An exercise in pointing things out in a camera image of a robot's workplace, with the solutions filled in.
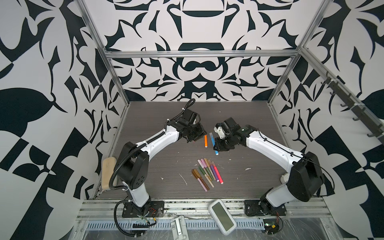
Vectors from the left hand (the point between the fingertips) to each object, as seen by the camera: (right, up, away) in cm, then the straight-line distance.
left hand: (208, 131), depth 84 cm
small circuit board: (+28, -43, -13) cm, 53 cm away
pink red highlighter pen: (+6, -26, -1) cm, 27 cm away
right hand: (+3, -9, -2) cm, 9 cm away
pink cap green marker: (-1, -21, +3) cm, 21 cm away
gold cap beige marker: (0, -20, +4) cm, 21 cm away
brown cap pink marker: (-7, -25, +1) cm, 26 cm away
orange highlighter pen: (0, -8, +15) cm, 17 cm away
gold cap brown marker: (-6, -24, +1) cm, 25 cm away
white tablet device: (+4, -38, -15) cm, 41 cm away
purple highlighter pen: (+3, -21, +3) cm, 21 cm away
